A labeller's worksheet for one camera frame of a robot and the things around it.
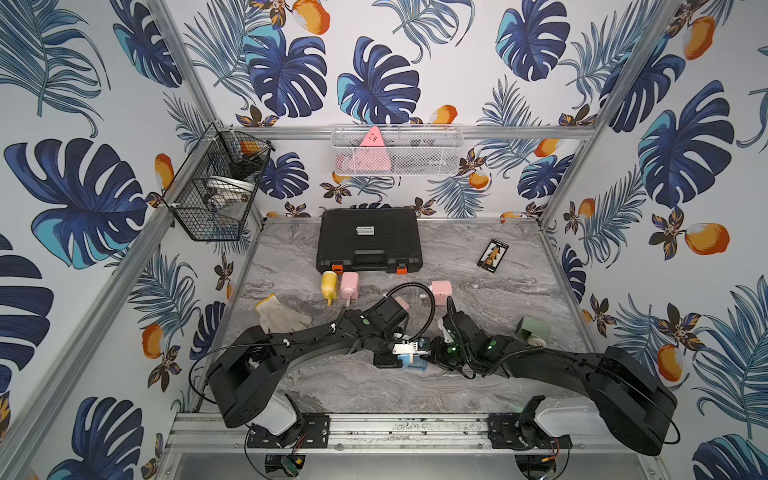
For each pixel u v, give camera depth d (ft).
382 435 2.47
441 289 3.12
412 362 2.62
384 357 2.43
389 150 3.04
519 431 2.18
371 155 2.96
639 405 1.39
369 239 3.56
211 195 2.74
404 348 2.36
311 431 2.41
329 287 3.08
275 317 3.12
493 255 3.58
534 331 2.89
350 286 3.11
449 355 2.43
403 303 3.05
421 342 2.31
